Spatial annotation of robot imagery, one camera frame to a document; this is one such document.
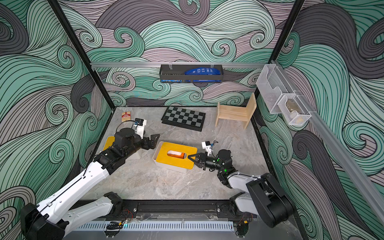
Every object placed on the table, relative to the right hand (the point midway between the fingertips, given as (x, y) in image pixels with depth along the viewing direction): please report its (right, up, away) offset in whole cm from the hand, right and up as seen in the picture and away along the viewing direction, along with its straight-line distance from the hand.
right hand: (188, 157), depth 76 cm
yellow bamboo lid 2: (-13, -1, +2) cm, 14 cm away
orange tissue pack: (-7, 0, +8) cm, 11 cm away
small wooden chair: (+34, +24, +26) cm, 49 cm away
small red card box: (-49, +22, +38) cm, 66 cm away
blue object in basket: (+9, +50, +15) cm, 53 cm away
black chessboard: (+1, +20, +32) cm, 38 cm away
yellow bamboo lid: (-57, +3, +27) cm, 63 cm away
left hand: (-19, +14, -1) cm, 23 cm away
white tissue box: (-19, -2, +7) cm, 21 cm away
